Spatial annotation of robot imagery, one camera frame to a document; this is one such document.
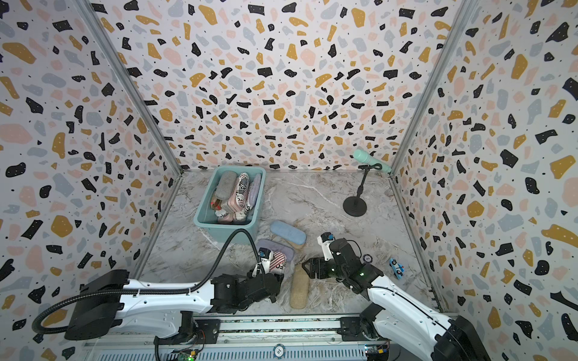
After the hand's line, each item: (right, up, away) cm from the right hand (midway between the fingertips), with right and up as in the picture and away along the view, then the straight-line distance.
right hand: (313, 265), depth 81 cm
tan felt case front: (-5, -8, 0) cm, 10 cm away
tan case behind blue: (-6, +4, +12) cm, 14 cm away
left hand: (-10, -3, -3) cm, 11 cm away
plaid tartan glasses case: (-40, +22, +11) cm, 47 cm away
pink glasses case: (-33, +20, +12) cm, 40 cm away
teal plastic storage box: (-29, +15, +16) cm, 37 cm away
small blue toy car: (+33, -4, +7) cm, 34 cm away
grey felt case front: (-36, +29, +13) cm, 48 cm away
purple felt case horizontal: (-15, +4, +11) cm, 19 cm away
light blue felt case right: (-10, +9, +12) cm, 18 cm away
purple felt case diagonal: (-23, +28, +10) cm, 38 cm away
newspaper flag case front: (-13, +1, -3) cm, 13 cm away
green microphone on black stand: (+21, +19, +27) cm, 39 cm away
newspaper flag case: (-29, +27, +12) cm, 42 cm away
